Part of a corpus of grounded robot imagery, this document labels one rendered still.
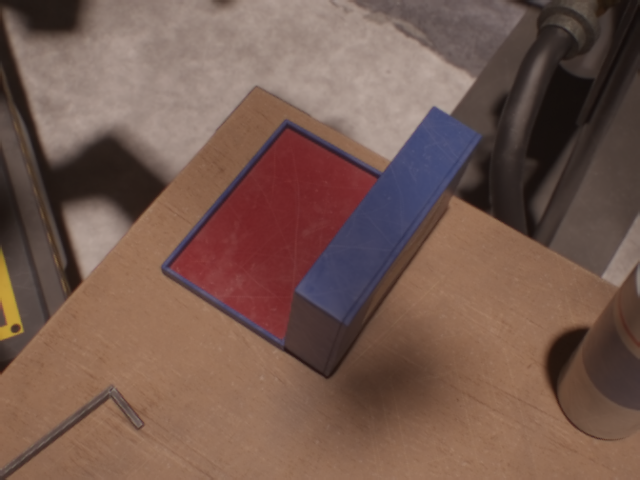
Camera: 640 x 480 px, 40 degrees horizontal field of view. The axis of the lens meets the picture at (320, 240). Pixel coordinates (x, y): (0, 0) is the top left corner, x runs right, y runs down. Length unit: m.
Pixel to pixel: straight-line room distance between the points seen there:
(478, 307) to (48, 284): 0.41
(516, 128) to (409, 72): 0.58
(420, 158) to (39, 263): 0.43
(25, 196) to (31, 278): 0.09
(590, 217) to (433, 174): 0.72
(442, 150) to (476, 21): 0.88
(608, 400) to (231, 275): 0.27
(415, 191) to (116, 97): 0.86
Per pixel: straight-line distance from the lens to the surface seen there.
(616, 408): 0.57
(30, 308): 0.84
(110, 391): 0.62
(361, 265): 0.52
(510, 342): 0.64
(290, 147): 0.70
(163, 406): 0.62
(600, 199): 1.27
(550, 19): 0.85
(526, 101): 0.80
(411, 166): 0.55
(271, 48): 1.38
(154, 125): 1.31
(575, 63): 1.06
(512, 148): 0.80
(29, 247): 0.87
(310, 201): 0.67
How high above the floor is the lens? 1.05
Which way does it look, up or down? 62 degrees down
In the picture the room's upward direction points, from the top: straight up
